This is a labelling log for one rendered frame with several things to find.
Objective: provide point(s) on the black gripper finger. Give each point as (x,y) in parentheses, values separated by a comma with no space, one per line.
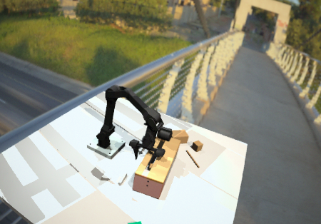
(136,150)
(154,157)

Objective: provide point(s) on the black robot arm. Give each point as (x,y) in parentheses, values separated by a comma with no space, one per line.
(150,115)

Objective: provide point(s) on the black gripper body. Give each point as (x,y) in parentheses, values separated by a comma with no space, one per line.
(148,143)

